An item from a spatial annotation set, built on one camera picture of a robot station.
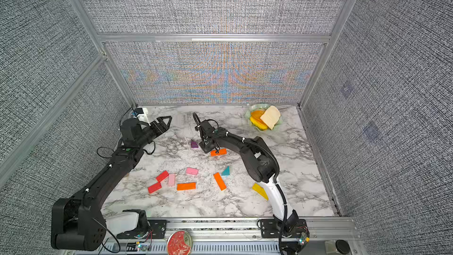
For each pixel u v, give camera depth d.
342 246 0.62
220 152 0.91
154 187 0.85
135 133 0.63
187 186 0.86
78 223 0.40
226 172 0.88
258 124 1.05
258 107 1.13
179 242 0.68
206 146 0.91
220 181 0.88
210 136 0.79
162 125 0.73
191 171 0.90
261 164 0.57
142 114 0.73
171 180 0.86
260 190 0.84
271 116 1.03
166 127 0.73
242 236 0.73
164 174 0.90
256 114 1.07
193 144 0.98
